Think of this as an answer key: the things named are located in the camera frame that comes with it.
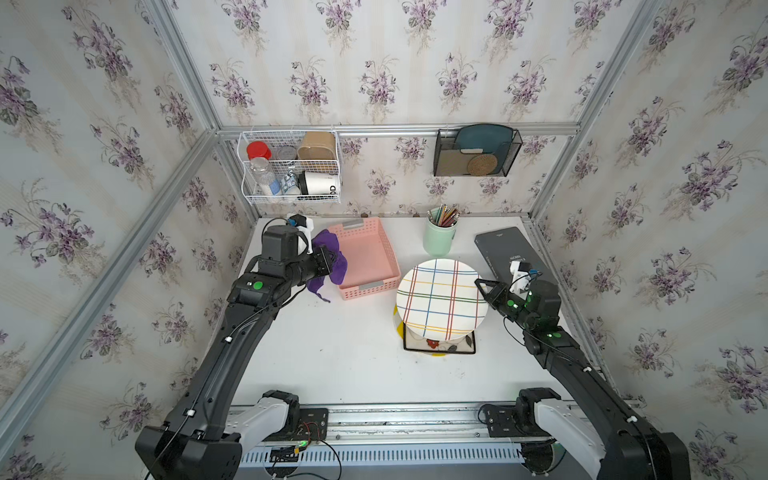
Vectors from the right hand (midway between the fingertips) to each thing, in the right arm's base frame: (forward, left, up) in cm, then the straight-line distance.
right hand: (479, 281), depth 80 cm
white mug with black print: (+30, +48, +9) cm, 57 cm away
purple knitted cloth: (-2, +37, +7) cm, 38 cm away
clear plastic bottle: (+29, +64, +12) cm, 71 cm away
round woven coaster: (+39, -6, +10) cm, 41 cm away
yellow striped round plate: (-7, +22, -15) cm, 27 cm away
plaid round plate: (-4, +11, -3) cm, 12 cm away
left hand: (-1, +36, +11) cm, 38 cm away
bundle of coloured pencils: (+29, +6, -4) cm, 30 cm away
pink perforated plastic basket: (+20, +32, -21) cm, 43 cm away
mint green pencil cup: (+23, +8, -10) cm, 27 cm away
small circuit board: (-38, +50, -19) cm, 66 cm away
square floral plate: (-12, +2, -15) cm, 20 cm away
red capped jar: (+36, +67, +17) cm, 78 cm away
